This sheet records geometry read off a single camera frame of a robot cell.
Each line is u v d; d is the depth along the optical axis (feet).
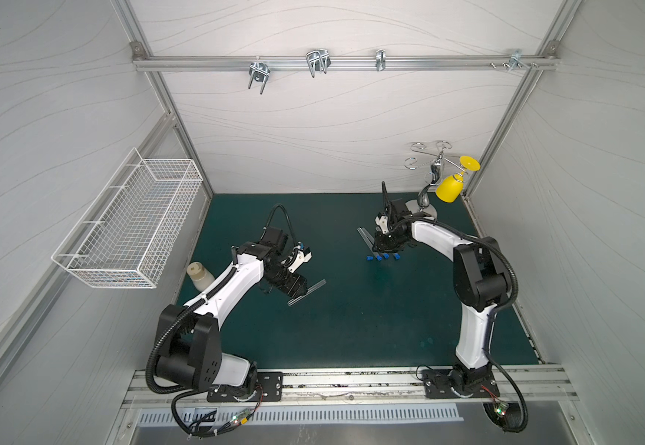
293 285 2.39
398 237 2.75
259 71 2.59
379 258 3.24
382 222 3.03
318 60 2.51
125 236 2.25
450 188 3.23
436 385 2.41
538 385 2.46
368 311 2.93
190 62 2.60
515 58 2.51
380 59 2.57
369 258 3.23
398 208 2.67
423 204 3.53
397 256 3.24
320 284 3.05
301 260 2.55
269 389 2.40
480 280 1.74
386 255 3.26
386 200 2.70
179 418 2.19
